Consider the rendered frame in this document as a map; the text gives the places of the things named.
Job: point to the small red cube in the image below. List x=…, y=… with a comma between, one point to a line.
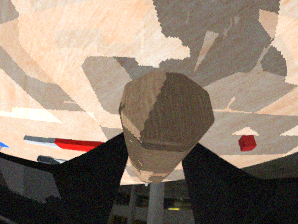
x=247, y=143

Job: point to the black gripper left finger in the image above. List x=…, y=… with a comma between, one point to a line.
x=81, y=190

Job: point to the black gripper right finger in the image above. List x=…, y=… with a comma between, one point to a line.
x=223, y=194

